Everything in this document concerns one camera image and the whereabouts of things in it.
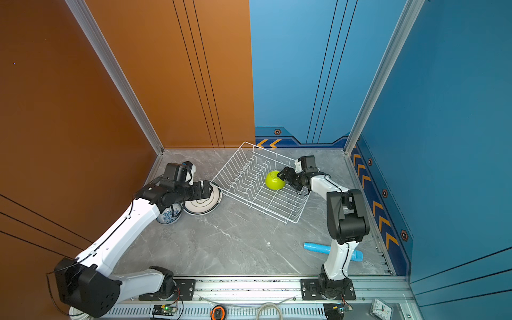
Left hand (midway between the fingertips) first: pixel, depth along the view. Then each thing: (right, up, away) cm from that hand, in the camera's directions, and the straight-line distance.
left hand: (204, 187), depth 81 cm
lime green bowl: (+29, +1, +18) cm, 34 cm away
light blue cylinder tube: (+50, -26, +3) cm, 57 cm away
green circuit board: (-11, -43, -10) cm, 45 cm away
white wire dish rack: (+15, +4, +19) cm, 25 cm away
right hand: (+33, +3, +16) cm, 37 cm away
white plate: (-3, -10, +12) cm, 16 cm away
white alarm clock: (+65, -41, -13) cm, 77 cm away
